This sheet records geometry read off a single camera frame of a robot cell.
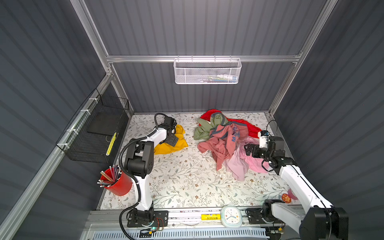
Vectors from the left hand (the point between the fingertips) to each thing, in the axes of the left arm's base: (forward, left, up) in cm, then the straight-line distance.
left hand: (166, 138), depth 101 cm
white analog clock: (-48, -35, -1) cm, 60 cm away
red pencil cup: (-32, +21, +10) cm, 40 cm away
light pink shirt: (-22, -44, +4) cm, 49 cm away
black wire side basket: (-12, +32, +24) cm, 41 cm away
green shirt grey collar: (+4, -25, 0) cm, 26 cm away
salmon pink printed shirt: (-9, -37, +8) cm, 39 cm away
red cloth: (+4, -63, -1) cm, 63 cm away
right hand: (-17, -53, +10) cm, 57 cm away
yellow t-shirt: (-7, +1, -2) cm, 7 cm away
